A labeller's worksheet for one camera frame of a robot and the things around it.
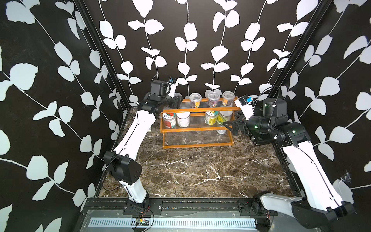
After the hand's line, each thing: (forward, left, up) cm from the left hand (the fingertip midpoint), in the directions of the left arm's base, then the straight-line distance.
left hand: (177, 93), depth 77 cm
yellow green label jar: (-5, -19, -14) cm, 25 cm away
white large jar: (-8, -3, -13) cm, 15 cm away
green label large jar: (-6, -28, -13) cm, 31 cm away
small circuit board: (-54, +20, -36) cm, 68 cm away
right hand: (-19, -23, +3) cm, 30 cm away
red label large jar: (-7, +6, -14) cm, 17 cm away
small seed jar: (-2, -10, -2) cm, 10 cm away
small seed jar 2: (-1, -20, -3) cm, 20 cm away
